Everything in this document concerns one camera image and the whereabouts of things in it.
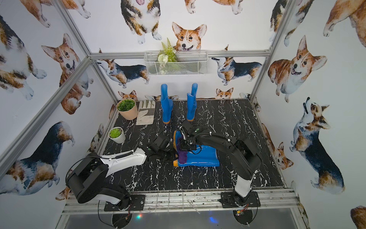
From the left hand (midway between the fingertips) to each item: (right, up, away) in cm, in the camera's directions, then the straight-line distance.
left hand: (180, 155), depth 85 cm
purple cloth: (+2, +2, -5) cm, 6 cm away
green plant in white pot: (-42, +13, +4) cm, 44 cm away
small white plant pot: (-39, +8, +6) cm, 40 cm away
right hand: (-1, +4, 0) cm, 4 cm away
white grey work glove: (-29, +26, +28) cm, 48 cm away
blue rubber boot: (+7, +32, +5) cm, 33 cm away
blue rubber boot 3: (+12, 0, -1) cm, 12 cm away
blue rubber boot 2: (-10, +31, +7) cm, 33 cm away
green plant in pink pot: (-41, +31, +18) cm, 54 cm away
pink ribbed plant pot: (-38, +24, +18) cm, 48 cm away
